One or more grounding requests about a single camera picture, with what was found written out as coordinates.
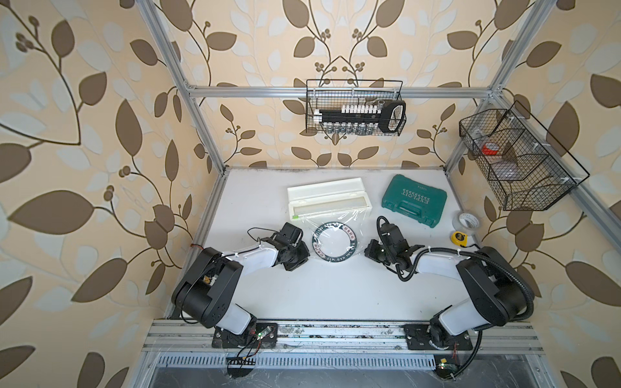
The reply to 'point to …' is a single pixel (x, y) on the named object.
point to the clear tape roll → (465, 222)
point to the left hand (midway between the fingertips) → (308, 255)
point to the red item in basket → (490, 149)
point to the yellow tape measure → (459, 238)
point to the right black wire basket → (525, 168)
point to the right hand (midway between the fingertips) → (364, 250)
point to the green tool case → (414, 199)
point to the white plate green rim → (335, 242)
